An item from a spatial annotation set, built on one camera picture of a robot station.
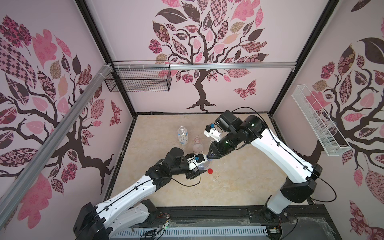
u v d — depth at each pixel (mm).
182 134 875
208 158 632
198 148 833
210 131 608
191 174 636
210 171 897
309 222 724
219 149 559
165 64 927
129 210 563
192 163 600
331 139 657
